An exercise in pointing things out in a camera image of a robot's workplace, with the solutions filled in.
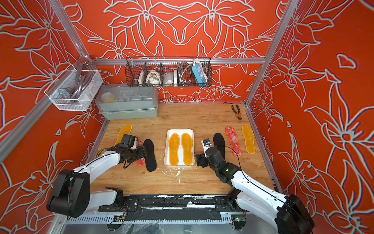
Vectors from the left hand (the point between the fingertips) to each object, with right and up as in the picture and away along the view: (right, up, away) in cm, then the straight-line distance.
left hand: (144, 153), depth 90 cm
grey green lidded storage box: (-16, +34, +11) cm, 39 cm away
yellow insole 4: (+71, +10, +10) cm, 73 cm away
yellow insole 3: (-17, +13, +13) cm, 25 cm away
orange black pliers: (+68, +25, +21) cm, 75 cm away
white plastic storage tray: (+22, +2, +3) cm, 23 cm away
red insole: (-1, -5, -2) cm, 6 cm away
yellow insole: (+19, +6, +5) cm, 20 cm away
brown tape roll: (-28, 0, +2) cm, 28 cm away
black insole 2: (+49, +6, +6) cm, 49 cm away
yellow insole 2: (+27, +7, +6) cm, 29 cm away
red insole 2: (+59, +8, +8) cm, 60 cm away
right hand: (+34, +2, -8) cm, 35 cm away
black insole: (+5, -3, -2) cm, 6 cm away
